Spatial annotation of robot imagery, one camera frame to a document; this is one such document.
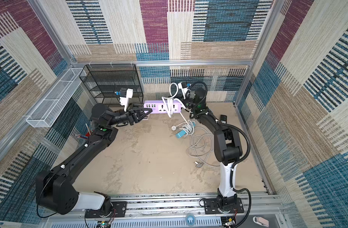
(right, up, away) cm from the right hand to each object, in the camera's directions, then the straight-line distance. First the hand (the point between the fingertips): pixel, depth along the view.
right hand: (171, 98), depth 86 cm
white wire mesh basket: (-61, -10, -15) cm, 64 cm away
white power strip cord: (+20, -30, +10) cm, 38 cm away
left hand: (-8, -8, -24) cm, 26 cm away
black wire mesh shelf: (-50, +16, +20) cm, 56 cm away
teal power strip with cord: (+11, -19, +11) cm, 24 cm away
